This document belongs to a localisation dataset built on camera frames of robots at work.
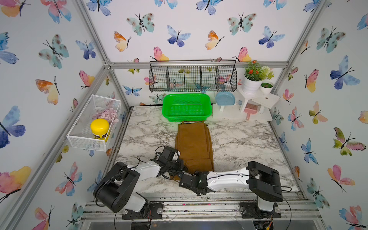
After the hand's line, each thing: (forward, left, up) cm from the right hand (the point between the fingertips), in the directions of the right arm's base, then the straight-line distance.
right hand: (197, 176), depth 84 cm
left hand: (+4, +5, 0) cm, 7 cm away
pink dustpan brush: (+56, -42, 0) cm, 70 cm away
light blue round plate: (+52, -18, +14) cm, 57 cm away
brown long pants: (+21, +3, +1) cm, 22 cm away
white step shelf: (+51, -47, +13) cm, 71 cm away
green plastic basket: (+57, +13, -1) cm, 59 cm away
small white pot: (+56, -46, +21) cm, 76 cm away
